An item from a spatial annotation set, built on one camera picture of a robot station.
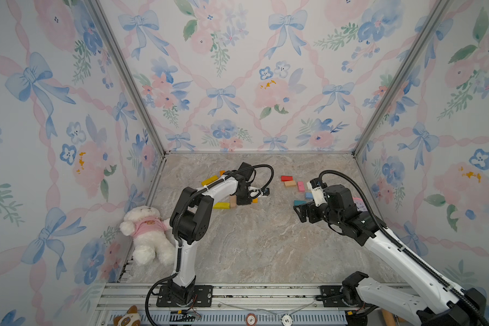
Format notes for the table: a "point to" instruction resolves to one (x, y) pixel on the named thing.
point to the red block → (286, 178)
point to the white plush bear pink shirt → (152, 235)
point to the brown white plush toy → (132, 318)
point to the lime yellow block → (221, 206)
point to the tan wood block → (290, 183)
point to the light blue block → (309, 195)
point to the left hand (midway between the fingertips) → (249, 194)
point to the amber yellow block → (255, 200)
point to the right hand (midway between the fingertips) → (306, 203)
